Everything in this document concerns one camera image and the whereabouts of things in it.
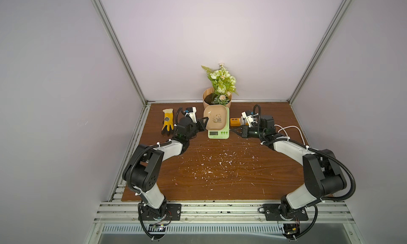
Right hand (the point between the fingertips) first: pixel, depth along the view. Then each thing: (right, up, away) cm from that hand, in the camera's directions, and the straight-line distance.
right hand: (233, 129), depth 84 cm
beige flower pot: (-13, +22, +23) cm, 34 cm away
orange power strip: (+5, +3, +20) cm, 21 cm away
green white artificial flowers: (-4, +26, +7) cm, 27 cm away
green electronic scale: (-5, -3, +1) cm, 6 cm away
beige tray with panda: (-8, +6, +3) cm, 11 cm away
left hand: (-12, +6, +3) cm, 13 cm away
